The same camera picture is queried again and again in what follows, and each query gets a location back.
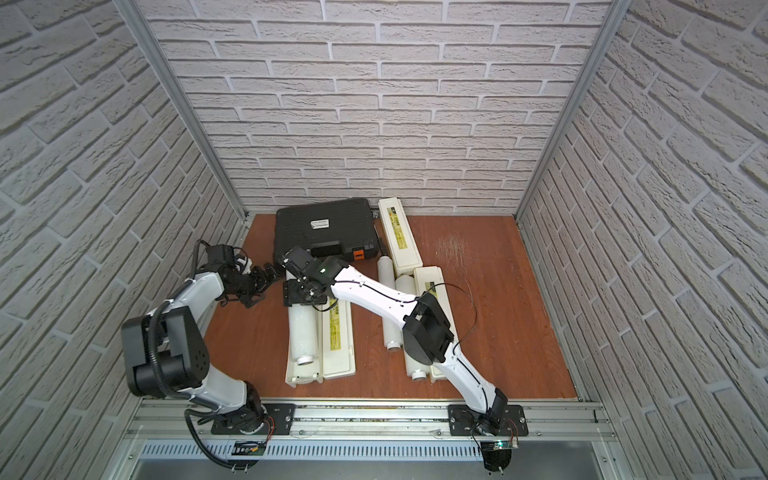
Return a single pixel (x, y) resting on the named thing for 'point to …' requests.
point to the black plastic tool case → (342, 228)
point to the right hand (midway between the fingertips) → (298, 296)
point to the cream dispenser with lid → (336, 356)
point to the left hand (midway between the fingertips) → (277, 277)
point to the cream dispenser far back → (403, 249)
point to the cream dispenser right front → (429, 280)
